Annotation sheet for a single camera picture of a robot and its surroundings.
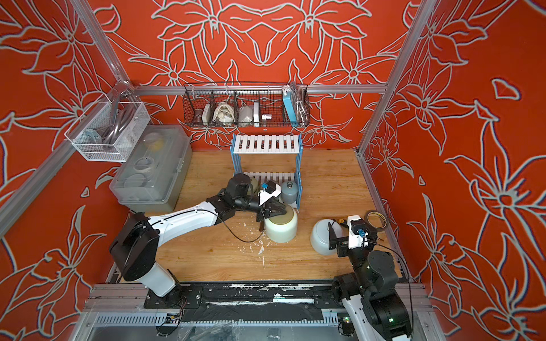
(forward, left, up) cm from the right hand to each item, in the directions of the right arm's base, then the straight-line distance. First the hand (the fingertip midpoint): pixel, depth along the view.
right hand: (341, 220), depth 65 cm
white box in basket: (+46, +30, +8) cm, 55 cm away
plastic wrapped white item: (+46, +34, +6) cm, 57 cm away
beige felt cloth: (+46, +44, +8) cm, 64 cm away
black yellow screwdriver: (+11, -7, -23) cm, 27 cm away
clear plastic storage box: (+21, +70, -4) cm, 73 cm away
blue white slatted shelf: (+49, +25, -23) cm, 60 cm away
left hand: (+7, +17, -5) cm, 19 cm away
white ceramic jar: (+1, +4, -15) cm, 16 cm away
